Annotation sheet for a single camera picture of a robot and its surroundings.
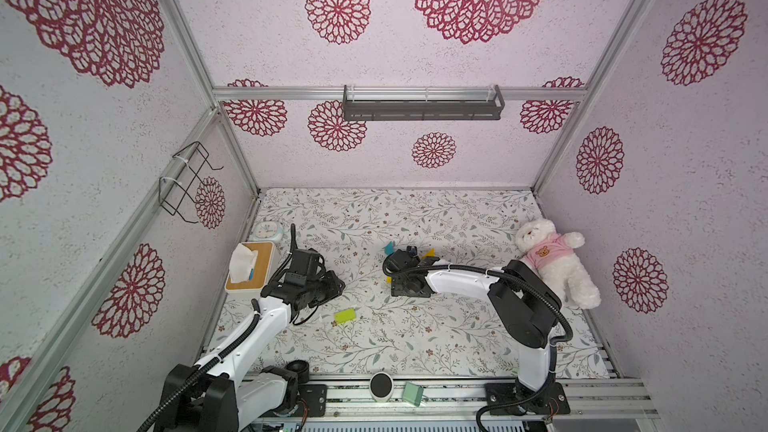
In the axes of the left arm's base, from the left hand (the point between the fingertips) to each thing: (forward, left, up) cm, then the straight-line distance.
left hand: (343, 287), depth 85 cm
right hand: (+5, -17, -8) cm, 19 cm away
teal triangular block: (+19, -14, -9) cm, 25 cm away
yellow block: (+5, -13, -5) cm, 15 cm away
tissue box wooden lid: (+7, +26, -3) cm, 27 cm away
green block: (-5, 0, -8) cm, 10 cm away
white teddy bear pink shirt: (+11, -63, 0) cm, 64 cm away
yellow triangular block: (+16, -27, -8) cm, 33 cm away
